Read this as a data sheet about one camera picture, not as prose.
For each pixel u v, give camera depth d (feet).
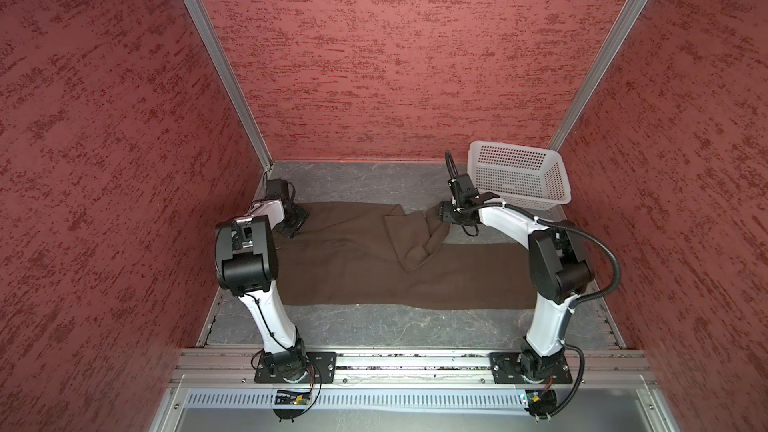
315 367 2.41
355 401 2.54
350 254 3.03
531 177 3.86
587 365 2.50
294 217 2.92
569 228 1.61
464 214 2.37
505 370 2.43
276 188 2.73
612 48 2.86
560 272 1.66
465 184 2.54
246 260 1.69
